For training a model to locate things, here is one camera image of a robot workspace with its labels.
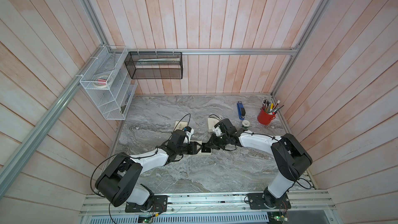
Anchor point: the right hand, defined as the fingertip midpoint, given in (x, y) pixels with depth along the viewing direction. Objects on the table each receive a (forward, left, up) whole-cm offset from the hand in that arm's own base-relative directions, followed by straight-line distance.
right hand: (205, 144), depth 89 cm
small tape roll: (+17, -27, -3) cm, 32 cm away
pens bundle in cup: (+24, -43, +5) cm, 49 cm away
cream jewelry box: (-2, 0, -3) cm, 4 cm away
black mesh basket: (+48, +35, +21) cm, 63 cm away
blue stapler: (+27, -26, -1) cm, 37 cm away
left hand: (-3, +4, +1) cm, 5 cm away
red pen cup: (+19, -39, +2) cm, 43 cm away
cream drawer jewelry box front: (+13, +17, -1) cm, 21 cm away
